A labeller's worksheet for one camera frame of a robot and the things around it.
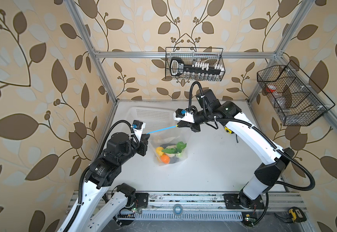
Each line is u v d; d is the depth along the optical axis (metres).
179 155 0.79
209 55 0.91
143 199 0.75
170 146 0.84
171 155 0.80
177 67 0.85
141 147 0.57
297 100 0.73
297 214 0.68
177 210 0.72
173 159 0.80
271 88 0.81
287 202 0.75
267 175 0.49
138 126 0.54
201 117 0.58
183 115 0.56
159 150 0.80
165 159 0.81
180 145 0.77
